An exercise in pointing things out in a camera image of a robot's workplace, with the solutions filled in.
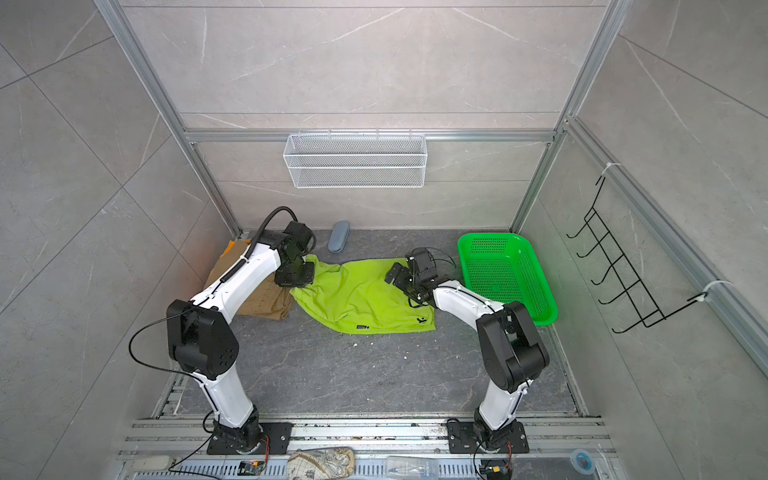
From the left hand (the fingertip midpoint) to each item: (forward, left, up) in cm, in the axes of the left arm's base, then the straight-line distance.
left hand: (304, 277), depth 88 cm
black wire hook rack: (-22, -81, +16) cm, 86 cm away
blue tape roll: (-47, -71, -14) cm, 87 cm away
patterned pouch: (-46, -9, -10) cm, 48 cm away
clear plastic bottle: (-47, -29, -12) cm, 57 cm away
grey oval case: (+28, -7, -12) cm, 31 cm away
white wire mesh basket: (+38, -15, +15) cm, 43 cm away
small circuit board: (-45, +10, -16) cm, 49 cm away
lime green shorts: (-1, -14, -10) cm, 17 cm away
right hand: (+2, -28, -5) cm, 29 cm away
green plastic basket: (+11, -69, -13) cm, 71 cm away
